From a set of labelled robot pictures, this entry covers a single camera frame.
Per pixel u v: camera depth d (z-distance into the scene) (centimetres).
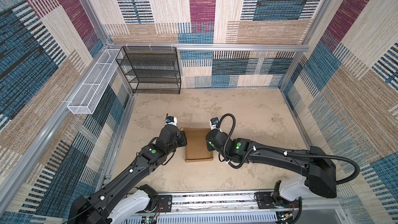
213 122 69
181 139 69
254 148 52
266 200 73
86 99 92
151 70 112
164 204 73
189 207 73
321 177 40
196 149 88
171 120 70
